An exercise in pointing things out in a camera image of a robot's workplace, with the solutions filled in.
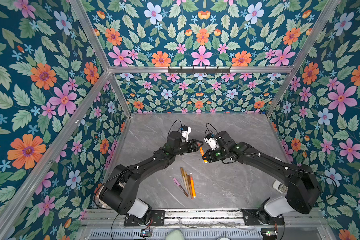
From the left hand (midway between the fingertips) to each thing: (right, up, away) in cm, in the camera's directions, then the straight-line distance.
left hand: (203, 140), depth 79 cm
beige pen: (-9, -25, +5) cm, 27 cm away
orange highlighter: (0, -7, +2) cm, 8 cm away
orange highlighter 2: (-6, -26, +5) cm, 27 cm away
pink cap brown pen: (-15, -25, +7) cm, 30 cm away
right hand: (0, -9, +2) cm, 9 cm away
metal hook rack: (-5, +43, +14) cm, 45 cm away
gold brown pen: (-11, -22, +9) cm, 26 cm away
